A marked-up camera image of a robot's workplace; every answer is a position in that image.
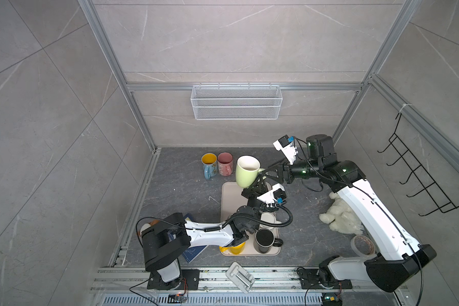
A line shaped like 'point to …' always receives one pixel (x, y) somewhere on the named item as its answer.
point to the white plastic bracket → (243, 280)
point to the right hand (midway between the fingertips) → (269, 170)
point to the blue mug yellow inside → (209, 160)
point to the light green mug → (247, 167)
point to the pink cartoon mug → (225, 160)
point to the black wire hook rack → (444, 204)
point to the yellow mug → (235, 250)
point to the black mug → (264, 239)
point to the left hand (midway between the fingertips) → (259, 174)
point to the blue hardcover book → (191, 252)
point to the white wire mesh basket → (236, 102)
